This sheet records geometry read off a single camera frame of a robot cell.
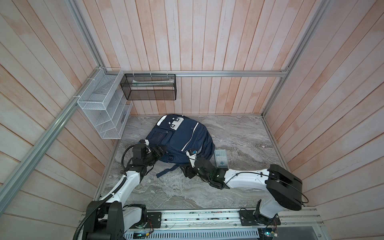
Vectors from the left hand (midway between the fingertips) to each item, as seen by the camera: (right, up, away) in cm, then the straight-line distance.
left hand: (164, 151), depth 86 cm
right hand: (+11, -6, -4) cm, 13 cm away
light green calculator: (+36, -6, +9) cm, 37 cm away
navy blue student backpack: (+6, +10, +6) cm, 13 cm away
